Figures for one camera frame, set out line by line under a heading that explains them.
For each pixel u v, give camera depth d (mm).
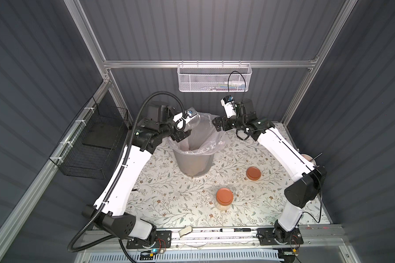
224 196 765
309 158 905
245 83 550
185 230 738
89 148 729
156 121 483
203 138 910
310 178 447
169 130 551
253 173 965
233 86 918
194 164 912
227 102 679
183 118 552
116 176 407
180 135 609
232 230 755
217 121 704
